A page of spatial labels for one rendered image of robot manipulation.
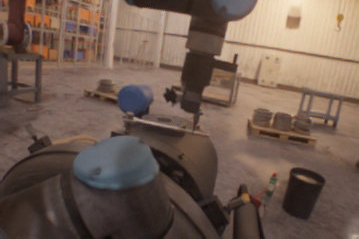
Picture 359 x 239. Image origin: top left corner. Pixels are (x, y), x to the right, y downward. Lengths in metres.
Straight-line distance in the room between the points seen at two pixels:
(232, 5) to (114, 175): 0.32
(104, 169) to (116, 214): 0.05
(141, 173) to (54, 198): 0.10
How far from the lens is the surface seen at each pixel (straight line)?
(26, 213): 0.29
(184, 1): 0.43
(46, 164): 0.64
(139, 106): 1.24
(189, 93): 0.56
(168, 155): 0.87
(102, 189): 0.26
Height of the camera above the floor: 1.23
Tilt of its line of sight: 12 degrees down
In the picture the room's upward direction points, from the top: 9 degrees clockwise
